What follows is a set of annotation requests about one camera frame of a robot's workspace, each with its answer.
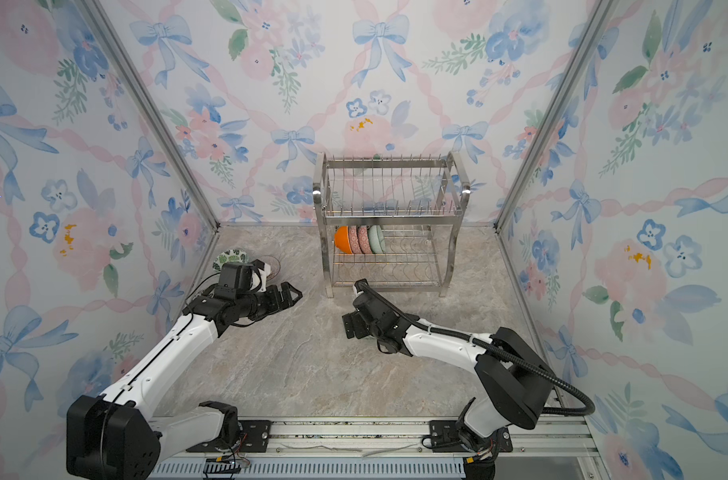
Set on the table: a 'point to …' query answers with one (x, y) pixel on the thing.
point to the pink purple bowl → (354, 240)
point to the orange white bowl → (342, 239)
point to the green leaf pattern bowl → (229, 256)
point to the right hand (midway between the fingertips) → (357, 312)
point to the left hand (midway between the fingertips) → (292, 296)
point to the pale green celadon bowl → (377, 240)
